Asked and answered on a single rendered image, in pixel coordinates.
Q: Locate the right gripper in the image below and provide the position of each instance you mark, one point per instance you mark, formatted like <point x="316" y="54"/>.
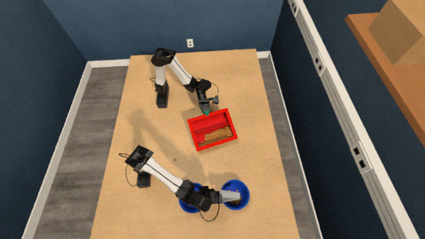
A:
<point x="203" y="189"/>

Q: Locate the blue bowl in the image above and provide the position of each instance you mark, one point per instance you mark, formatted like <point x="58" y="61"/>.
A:
<point x="234" y="185"/>
<point x="190" y="209"/>

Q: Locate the grey scoop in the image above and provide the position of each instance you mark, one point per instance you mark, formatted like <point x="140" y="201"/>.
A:
<point x="229" y="195"/>

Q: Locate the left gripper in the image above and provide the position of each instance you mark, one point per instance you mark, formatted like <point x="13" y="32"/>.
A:
<point x="204" y="103"/>

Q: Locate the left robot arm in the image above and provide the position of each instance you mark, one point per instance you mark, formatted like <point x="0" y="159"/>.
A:
<point x="159" y="60"/>

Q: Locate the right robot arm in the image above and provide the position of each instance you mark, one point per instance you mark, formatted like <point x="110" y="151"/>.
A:
<point x="151" y="166"/>

